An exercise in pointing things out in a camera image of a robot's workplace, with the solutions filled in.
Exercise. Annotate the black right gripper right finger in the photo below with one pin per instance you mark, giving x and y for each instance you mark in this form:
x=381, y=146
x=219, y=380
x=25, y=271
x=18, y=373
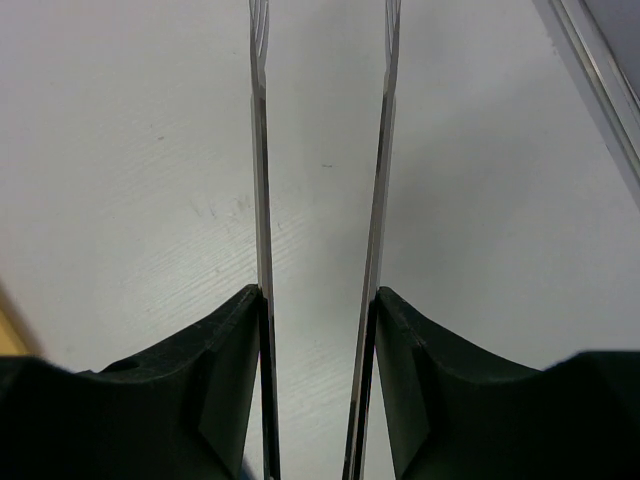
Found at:
x=457, y=411

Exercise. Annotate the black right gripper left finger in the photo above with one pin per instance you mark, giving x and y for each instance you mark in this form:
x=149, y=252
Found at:
x=176, y=410

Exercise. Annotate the metal tongs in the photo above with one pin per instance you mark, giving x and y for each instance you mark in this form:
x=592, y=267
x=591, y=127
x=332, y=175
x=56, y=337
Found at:
x=356, y=438

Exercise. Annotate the yellow tray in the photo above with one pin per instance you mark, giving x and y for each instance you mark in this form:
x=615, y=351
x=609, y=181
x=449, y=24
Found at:
x=17, y=337

